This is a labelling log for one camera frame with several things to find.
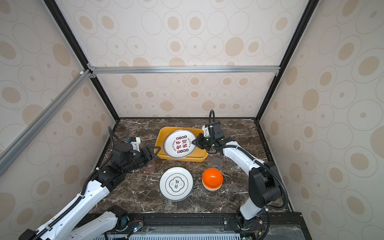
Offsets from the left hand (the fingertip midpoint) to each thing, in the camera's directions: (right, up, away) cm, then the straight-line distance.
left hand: (162, 149), depth 72 cm
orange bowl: (+25, -17, +10) cm, 32 cm away
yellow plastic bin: (+19, -6, +22) cm, 29 cm away
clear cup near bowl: (+29, -11, +19) cm, 36 cm away
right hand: (+14, +3, +13) cm, 20 cm away
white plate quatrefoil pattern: (+5, -21, +13) cm, 25 cm away
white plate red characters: (+6, +1, +14) cm, 16 cm away
